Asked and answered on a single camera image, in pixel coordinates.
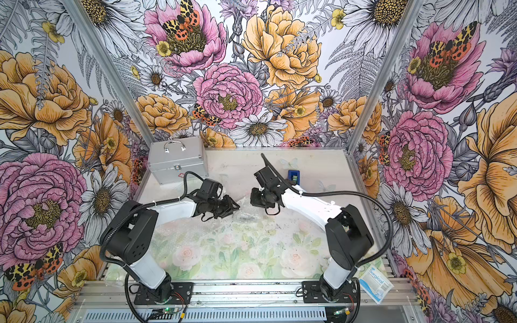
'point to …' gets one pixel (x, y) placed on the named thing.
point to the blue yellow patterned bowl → (245, 217)
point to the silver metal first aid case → (170, 160)
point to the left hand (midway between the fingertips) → (237, 213)
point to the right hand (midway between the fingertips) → (253, 206)
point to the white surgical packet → (374, 284)
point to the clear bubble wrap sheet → (249, 243)
